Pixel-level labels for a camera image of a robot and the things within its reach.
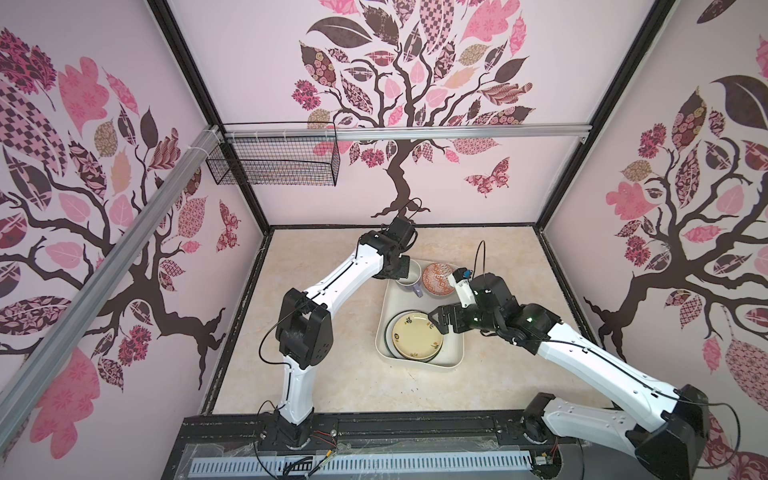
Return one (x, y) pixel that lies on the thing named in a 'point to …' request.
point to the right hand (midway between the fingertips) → (441, 309)
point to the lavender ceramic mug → (413, 279)
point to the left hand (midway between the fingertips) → (395, 274)
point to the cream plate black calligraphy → (416, 336)
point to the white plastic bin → (400, 299)
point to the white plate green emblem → (388, 336)
